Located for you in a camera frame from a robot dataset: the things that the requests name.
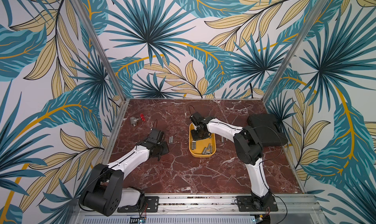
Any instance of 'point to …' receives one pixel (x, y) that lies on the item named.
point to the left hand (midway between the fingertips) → (166, 151)
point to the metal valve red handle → (133, 120)
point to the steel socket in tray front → (204, 152)
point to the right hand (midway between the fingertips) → (195, 137)
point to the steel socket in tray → (193, 145)
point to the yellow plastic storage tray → (201, 143)
